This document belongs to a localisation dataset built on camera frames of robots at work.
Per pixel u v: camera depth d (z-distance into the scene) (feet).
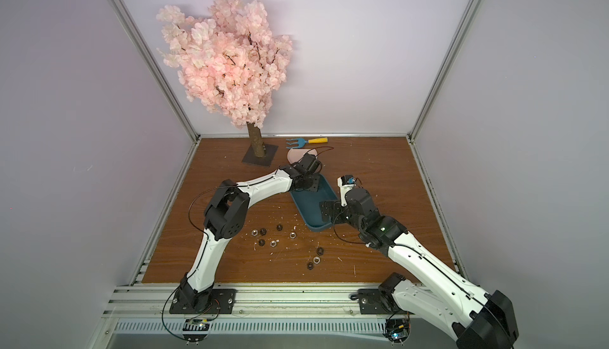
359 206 1.81
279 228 2.94
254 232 2.86
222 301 2.39
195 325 2.37
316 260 2.66
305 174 2.57
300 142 3.86
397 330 2.30
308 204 2.97
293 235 2.81
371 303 2.37
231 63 2.30
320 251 2.73
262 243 2.80
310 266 2.65
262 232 2.88
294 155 3.65
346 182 2.21
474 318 1.25
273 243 2.79
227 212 1.84
